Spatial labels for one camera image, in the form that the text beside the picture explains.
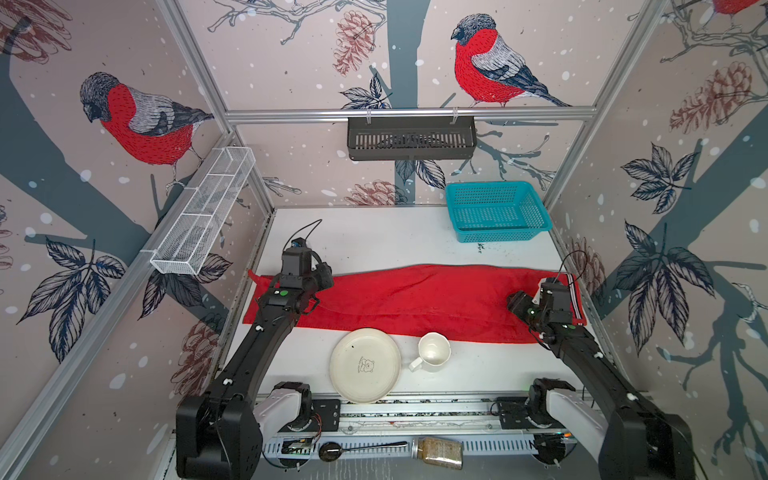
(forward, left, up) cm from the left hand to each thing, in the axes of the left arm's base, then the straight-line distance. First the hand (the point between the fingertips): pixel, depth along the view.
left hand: (324, 269), depth 83 cm
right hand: (-6, -56, -10) cm, 57 cm away
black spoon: (-41, -5, -14) cm, 43 cm away
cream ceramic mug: (-18, -31, -14) cm, 39 cm away
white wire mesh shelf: (+10, +32, +14) cm, 36 cm away
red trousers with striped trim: (-4, -39, -14) cm, 42 cm away
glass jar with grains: (-41, -30, -11) cm, 52 cm away
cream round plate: (-21, -12, -16) cm, 29 cm away
